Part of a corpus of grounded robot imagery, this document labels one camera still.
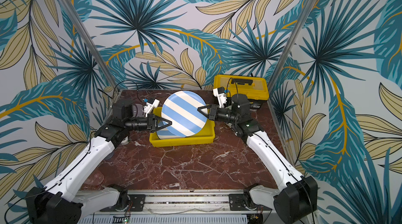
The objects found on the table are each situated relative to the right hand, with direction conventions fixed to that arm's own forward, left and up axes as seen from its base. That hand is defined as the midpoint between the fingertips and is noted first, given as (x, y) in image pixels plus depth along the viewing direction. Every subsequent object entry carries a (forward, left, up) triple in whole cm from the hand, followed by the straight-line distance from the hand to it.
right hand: (196, 111), depth 70 cm
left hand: (-6, +11, 0) cm, 13 cm away
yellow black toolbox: (+26, -37, -14) cm, 48 cm away
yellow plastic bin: (+3, -5, -28) cm, 29 cm away
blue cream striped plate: (-9, +13, -3) cm, 16 cm away
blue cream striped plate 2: (+1, +6, +3) cm, 7 cm away
